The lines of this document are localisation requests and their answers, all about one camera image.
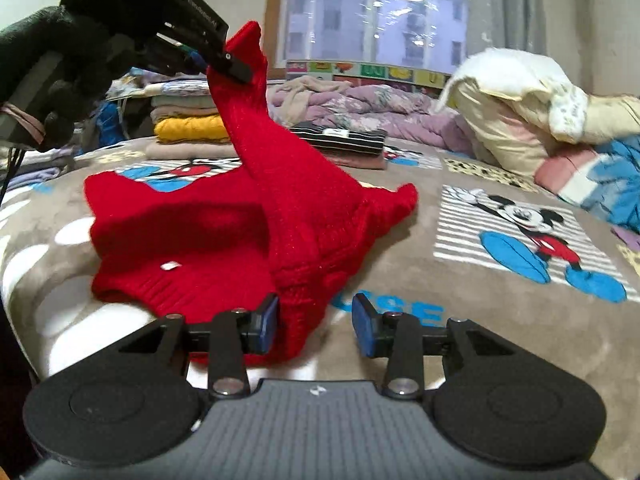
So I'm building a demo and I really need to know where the grey window curtain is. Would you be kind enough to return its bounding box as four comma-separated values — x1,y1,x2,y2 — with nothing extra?
466,0,547,56

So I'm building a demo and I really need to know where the cream blue folded garment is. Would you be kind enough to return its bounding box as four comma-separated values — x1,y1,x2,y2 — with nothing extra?
143,79,209,98

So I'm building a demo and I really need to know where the purple floral quilt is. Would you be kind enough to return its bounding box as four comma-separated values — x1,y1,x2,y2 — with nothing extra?
267,76,474,157

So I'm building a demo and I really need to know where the beige folded garment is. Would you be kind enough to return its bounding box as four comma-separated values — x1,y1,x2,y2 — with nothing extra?
145,141,238,160

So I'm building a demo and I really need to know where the pink folded garment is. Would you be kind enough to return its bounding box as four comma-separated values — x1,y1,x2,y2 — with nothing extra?
320,150,386,170

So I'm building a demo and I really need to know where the left black gloved hand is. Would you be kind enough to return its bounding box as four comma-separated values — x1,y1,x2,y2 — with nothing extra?
1,6,134,152

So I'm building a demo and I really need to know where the window with wooden frame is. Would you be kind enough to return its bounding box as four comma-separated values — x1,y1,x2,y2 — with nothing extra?
264,0,471,79

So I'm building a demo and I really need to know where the grey folded clothes stack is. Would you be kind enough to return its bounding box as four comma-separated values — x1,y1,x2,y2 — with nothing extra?
1,146,78,192

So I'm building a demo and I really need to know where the colourful alphabet mat strip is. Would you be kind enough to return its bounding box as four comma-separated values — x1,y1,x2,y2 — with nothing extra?
285,60,450,94

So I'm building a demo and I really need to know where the Mickey Mouse brown blanket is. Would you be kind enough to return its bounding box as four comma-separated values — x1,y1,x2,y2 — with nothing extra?
1,140,639,479

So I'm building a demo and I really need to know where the yellow knit folded sweater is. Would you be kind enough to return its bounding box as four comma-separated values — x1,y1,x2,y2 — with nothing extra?
154,115,229,143

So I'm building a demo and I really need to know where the pink striped folded blanket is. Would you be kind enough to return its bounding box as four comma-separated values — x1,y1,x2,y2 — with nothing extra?
534,146,608,207

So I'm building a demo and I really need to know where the mint green folded garment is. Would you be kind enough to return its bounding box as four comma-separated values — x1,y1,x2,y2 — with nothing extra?
150,96,218,122

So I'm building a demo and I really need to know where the black white striped garment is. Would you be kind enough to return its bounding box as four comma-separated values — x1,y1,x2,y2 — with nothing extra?
290,122,386,156

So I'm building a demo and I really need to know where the red knit sweater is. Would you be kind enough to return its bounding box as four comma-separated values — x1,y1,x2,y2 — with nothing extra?
83,20,420,366

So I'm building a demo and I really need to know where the white cream pillow bundle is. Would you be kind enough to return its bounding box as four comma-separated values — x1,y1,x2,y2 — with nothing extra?
434,48,639,178

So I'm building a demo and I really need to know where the blue crumpled cloth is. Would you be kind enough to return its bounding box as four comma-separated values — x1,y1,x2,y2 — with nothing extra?
582,134,640,233

